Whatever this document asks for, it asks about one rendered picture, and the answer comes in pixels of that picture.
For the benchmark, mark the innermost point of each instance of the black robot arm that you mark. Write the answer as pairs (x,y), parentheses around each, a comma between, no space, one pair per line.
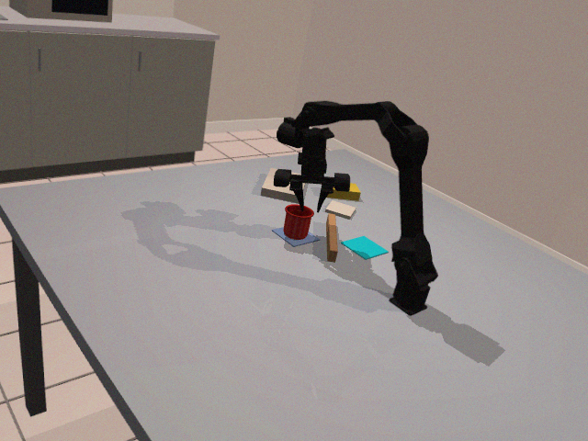
(408,147)

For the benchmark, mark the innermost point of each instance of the wooden plank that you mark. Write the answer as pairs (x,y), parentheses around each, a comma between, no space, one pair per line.
(331,238)

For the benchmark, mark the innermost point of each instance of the beige rectangular block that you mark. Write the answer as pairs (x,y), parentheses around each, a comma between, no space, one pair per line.
(283,193)

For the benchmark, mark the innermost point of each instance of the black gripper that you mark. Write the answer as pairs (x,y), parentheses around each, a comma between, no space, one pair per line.
(312,172)

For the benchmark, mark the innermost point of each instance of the beige flat rectangular slab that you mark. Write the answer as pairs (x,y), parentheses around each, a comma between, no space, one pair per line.
(340,209)

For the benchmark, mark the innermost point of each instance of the red cup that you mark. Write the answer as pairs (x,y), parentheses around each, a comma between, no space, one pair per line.
(297,222)

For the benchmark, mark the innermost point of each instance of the yellow rectangular block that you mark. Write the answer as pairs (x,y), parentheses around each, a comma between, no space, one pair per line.
(353,194)

